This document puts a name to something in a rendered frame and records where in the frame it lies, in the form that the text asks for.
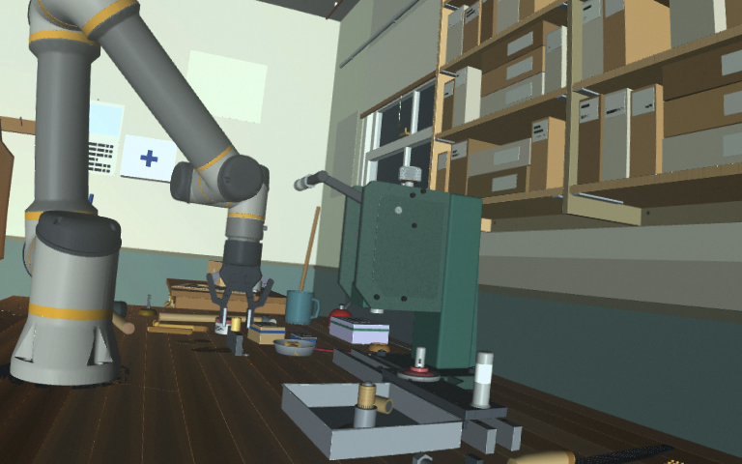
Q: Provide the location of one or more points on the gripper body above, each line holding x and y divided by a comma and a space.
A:
242, 264

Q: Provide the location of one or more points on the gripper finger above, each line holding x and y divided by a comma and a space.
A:
223, 301
258, 303

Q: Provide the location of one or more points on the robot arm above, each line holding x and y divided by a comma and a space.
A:
151, 75

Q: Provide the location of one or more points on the brass bush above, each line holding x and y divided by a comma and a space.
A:
379, 348
366, 395
236, 324
385, 404

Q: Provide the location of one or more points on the dark grey nest block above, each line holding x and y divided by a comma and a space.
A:
236, 343

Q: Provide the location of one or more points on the grey press lever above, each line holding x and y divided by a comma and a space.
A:
333, 183

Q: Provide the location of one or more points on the grey peg in tray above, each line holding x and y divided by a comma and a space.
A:
364, 417

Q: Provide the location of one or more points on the red carrier with grey boss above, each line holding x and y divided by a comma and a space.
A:
418, 370

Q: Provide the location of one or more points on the silver knurled stop screw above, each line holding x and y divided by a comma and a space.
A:
410, 174

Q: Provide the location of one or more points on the white cylinder peg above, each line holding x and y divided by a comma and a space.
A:
482, 380

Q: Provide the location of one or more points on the white and red small tin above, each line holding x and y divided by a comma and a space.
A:
221, 327

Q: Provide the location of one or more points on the wooden crate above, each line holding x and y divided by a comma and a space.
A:
191, 297

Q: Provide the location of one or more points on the tan box with blue lid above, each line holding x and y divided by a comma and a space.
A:
266, 334

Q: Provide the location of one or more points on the teal mug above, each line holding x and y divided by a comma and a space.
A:
298, 307

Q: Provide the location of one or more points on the wooden strips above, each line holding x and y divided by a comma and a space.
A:
174, 325

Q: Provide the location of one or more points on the small blue flat block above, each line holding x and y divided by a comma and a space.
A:
304, 336

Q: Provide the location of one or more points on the grey dish with brass bits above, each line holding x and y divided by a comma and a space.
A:
294, 347

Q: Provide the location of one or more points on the wooden stick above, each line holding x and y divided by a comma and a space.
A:
310, 249

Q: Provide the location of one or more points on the small brass stand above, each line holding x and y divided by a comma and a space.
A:
148, 310

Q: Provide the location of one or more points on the red round can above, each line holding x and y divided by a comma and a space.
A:
339, 314

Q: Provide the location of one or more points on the white box with green stripe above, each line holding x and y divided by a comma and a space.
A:
359, 332

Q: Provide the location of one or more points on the white sign with blue cross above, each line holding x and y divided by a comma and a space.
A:
148, 158

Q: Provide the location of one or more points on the green press body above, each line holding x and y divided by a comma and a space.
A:
417, 249

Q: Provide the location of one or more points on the grey open tray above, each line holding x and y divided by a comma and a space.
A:
406, 435

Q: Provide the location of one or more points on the white framed window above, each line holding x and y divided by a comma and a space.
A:
400, 133

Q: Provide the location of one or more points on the brown wooden board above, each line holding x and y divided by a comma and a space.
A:
4, 185

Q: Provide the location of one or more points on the grey ceiling pipe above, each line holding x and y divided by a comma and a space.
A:
379, 35

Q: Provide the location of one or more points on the wooden shelf unit with boxes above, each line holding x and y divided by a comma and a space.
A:
579, 104

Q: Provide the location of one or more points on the grey wall panel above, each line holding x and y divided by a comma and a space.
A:
345, 153

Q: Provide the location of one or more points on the white wall calendar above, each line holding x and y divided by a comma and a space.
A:
106, 139

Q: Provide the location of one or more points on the dark grey slide rail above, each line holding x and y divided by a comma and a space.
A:
440, 397

